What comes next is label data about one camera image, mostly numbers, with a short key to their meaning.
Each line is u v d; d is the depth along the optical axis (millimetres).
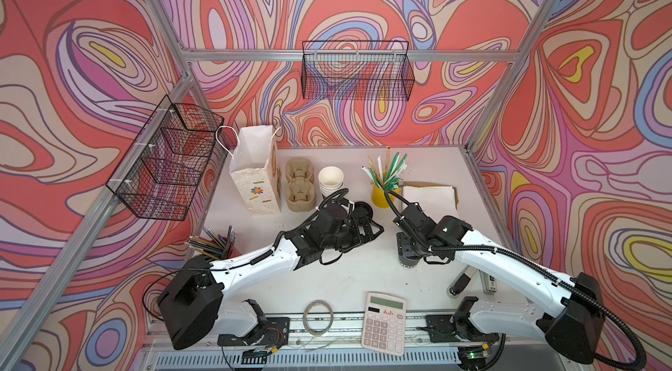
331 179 925
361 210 957
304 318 752
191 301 406
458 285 770
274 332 723
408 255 691
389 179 911
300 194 967
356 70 961
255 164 1004
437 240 533
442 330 732
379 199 1021
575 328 379
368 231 670
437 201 969
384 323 733
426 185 1020
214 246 790
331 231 605
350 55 869
